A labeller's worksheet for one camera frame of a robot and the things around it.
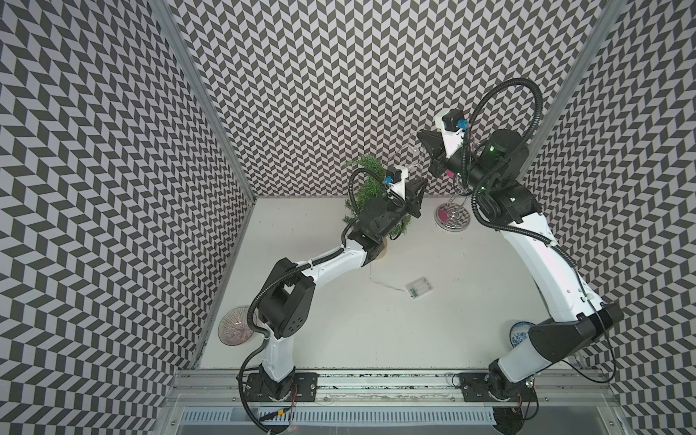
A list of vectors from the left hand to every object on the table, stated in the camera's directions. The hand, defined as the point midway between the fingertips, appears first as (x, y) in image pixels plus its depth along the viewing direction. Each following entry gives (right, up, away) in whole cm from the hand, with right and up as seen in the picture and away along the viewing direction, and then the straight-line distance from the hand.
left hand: (428, 181), depth 73 cm
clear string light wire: (-10, -34, +24) cm, 43 cm away
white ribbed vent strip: (-22, -62, -3) cm, 66 cm away
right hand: (-4, +9, -11) cm, 15 cm away
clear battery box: (+2, -34, +19) cm, 38 cm away
